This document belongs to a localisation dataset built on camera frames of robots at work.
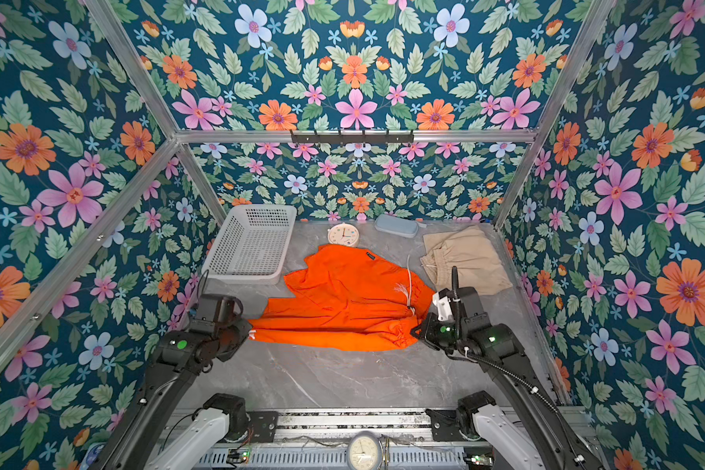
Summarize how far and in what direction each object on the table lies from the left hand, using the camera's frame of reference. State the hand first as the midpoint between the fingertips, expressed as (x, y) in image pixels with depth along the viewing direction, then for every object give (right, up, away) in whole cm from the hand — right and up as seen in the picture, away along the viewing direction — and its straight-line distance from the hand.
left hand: (253, 321), depth 75 cm
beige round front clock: (+29, -28, -8) cm, 41 cm away
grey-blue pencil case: (+41, +29, +41) cm, 65 cm away
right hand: (+41, -2, -2) cm, 41 cm away
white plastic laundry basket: (-16, +20, +36) cm, 44 cm away
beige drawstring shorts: (+67, +18, +34) cm, 77 cm away
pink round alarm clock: (+20, +25, +36) cm, 48 cm away
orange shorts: (+23, +2, +20) cm, 31 cm away
